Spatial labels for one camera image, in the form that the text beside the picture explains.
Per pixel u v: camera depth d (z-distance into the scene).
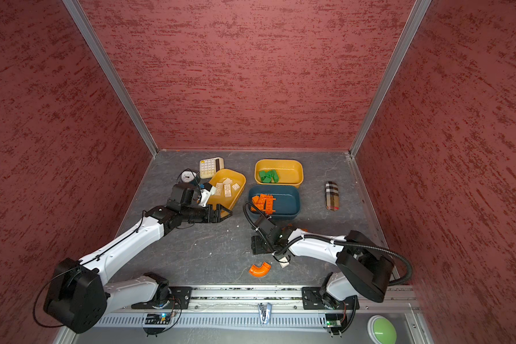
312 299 0.73
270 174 1.06
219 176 1.06
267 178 1.06
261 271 0.81
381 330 0.67
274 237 0.66
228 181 1.07
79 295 0.40
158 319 0.71
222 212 0.74
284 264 0.81
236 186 1.03
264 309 0.71
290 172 1.13
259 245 0.75
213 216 0.70
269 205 0.98
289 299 0.76
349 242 0.46
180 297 0.74
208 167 1.11
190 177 1.04
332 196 1.00
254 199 0.98
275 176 1.08
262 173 1.07
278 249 0.61
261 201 1.00
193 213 0.69
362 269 0.43
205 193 0.75
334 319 0.71
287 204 0.98
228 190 1.03
